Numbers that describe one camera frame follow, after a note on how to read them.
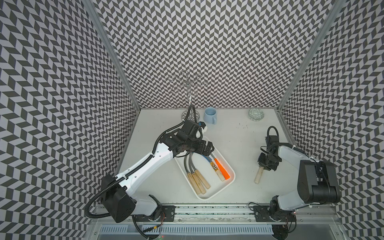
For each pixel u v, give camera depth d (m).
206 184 0.81
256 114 1.12
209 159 0.92
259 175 0.85
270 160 0.76
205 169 0.88
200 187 0.79
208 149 0.65
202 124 0.68
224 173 0.85
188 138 0.56
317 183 0.44
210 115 1.07
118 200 0.38
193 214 0.75
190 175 0.84
